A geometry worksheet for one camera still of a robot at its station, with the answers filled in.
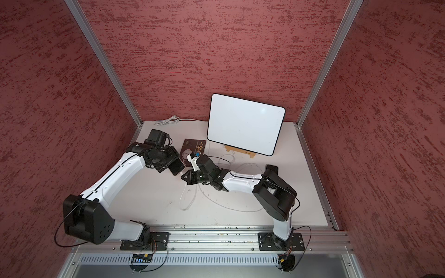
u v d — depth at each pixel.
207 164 0.66
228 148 1.05
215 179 0.67
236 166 1.00
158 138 0.65
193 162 0.77
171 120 1.19
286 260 0.70
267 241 0.74
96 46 0.82
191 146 1.06
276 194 0.50
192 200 0.85
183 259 0.77
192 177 0.73
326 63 0.89
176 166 0.80
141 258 0.72
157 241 0.74
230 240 0.76
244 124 0.90
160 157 0.70
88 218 0.40
